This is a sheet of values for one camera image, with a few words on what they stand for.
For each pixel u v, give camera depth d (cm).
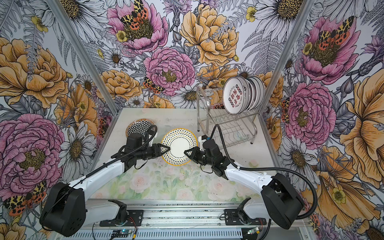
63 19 75
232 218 73
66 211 41
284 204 42
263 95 75
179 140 84
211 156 64
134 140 66
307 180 43
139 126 111
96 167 92
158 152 74
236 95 79
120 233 71
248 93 72
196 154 73
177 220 75
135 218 74
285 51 88
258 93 74
